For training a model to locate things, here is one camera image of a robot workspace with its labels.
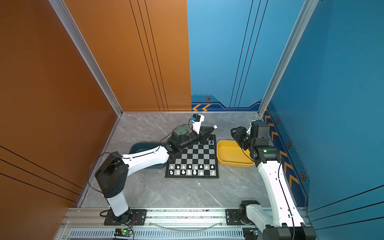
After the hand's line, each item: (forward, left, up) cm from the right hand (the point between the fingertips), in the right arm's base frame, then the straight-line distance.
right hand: (230, 131), depth 74 cm
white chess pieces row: (-10, +19, -22) cm, 31 cm away
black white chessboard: (-3, +18, -26) cm, 31 cm away
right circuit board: (-39, -8, -28) cm, 49 cm away
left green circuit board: (-39, +52, -28) cm, 71 cm away
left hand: (+2, +8, +1) cm, 8 cm away
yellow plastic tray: (+5, -5, -30) cm, 30 cm away
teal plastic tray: (+6, +53, -23) cm, 58 cm away
